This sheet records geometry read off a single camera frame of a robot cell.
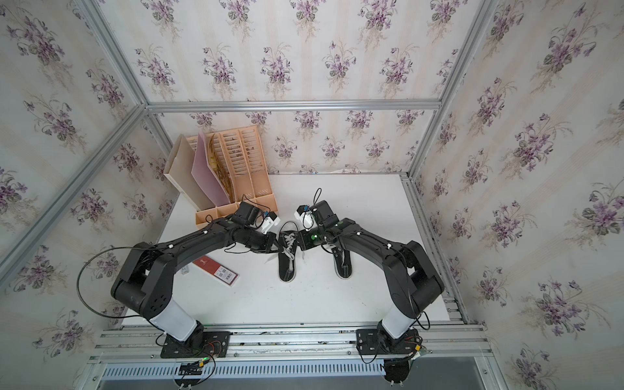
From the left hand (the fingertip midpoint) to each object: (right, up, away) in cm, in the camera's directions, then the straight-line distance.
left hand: (284, 250), depth 85 cm
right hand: (+5, +3, +1) cm, 6 cm away
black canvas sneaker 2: (+1, -4, +3) cm, 5 cm away
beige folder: (-36, +29, -2) cm, 46 cm away
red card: (-25, -8, +3) cm, 26 cm away
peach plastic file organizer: (-24, +32, +33) cm, 52 cm away
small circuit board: (-26, -33, -13) cm, 44 cm away
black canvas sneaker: (+22, -6, +3) cm, 23 cm away
